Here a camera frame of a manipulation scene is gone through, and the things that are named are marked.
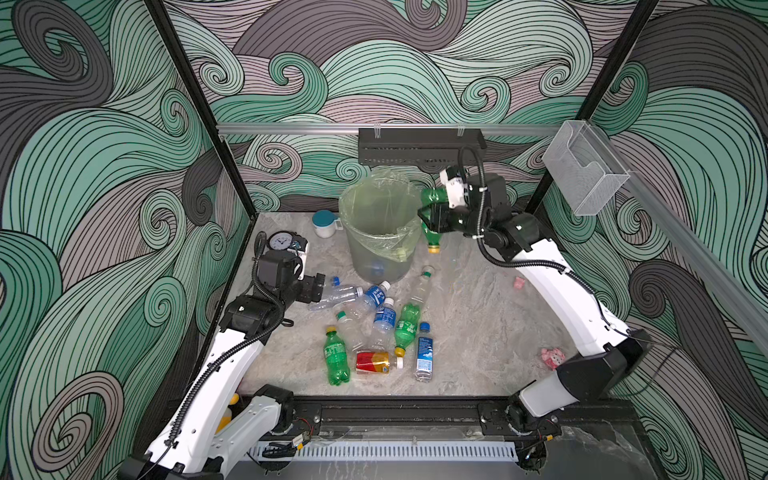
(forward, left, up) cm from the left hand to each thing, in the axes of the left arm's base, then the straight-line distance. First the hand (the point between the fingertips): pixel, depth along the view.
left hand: (303, 269), depth 74 cm
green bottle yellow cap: (-7, -28, -18) cm, 34 cm away
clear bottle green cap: (+9, -34, -24) cm, 42 cm away
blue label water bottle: (-14, -32, -19) cm, 40 cm away
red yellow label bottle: (-16, -18, -19) cm, 31 cm away
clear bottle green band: (-8, -12, -23) cm, 27 cm away
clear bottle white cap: (+6, -5, -24) cm, 25 cm away
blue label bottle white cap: (+2, -17, -19) cm, 26 cm away
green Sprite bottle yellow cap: (-16, -8, -18) cm, 26 cm away
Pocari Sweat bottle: (-6, -21, -23) cm, 32 cm away
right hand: (+11, -31, +12) cm, 35 cm away
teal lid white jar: (+32, 0, -17) cm, 36 cm away
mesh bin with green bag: (+30, -20, -12) cm, 38 cm away
